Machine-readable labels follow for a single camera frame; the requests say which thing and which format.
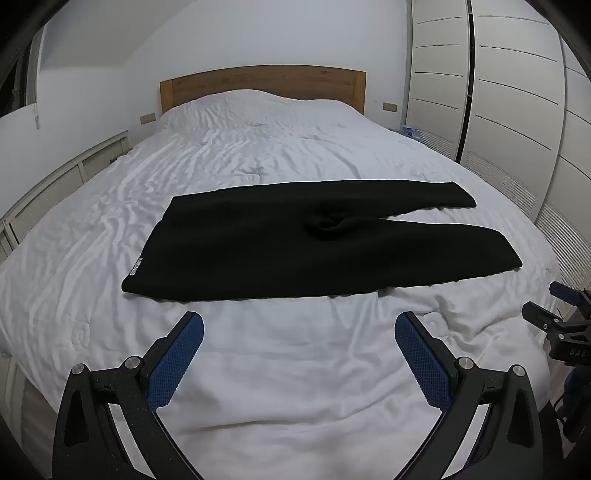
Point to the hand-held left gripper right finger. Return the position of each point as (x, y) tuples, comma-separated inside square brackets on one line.
[(422, 355)]

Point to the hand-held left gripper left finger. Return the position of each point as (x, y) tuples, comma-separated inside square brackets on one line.
[(178, 355)]

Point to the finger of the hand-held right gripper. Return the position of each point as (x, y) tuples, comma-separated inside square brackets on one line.
[(538, 314), (562, 291)]

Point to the black pants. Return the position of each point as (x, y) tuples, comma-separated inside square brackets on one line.
[(258, 249)]

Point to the white wardrobe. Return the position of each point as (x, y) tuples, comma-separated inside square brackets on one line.
[(508, 92)]

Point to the white low louvered cabinet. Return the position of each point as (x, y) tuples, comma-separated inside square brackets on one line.
[(55, 184)]

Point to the blue and white packet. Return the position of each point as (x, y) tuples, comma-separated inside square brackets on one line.
[(412, 132)]

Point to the bed with white duvet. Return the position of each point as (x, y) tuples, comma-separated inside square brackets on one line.
[(286, 152)]

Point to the wooden headboard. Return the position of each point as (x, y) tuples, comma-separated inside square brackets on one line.
[(258, 81)]

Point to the dark window with curtain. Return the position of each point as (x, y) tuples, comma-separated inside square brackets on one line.
[(21, 78)]

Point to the beige wall switch plate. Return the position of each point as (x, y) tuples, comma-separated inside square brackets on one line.
[(147, 118), (390, 107)]

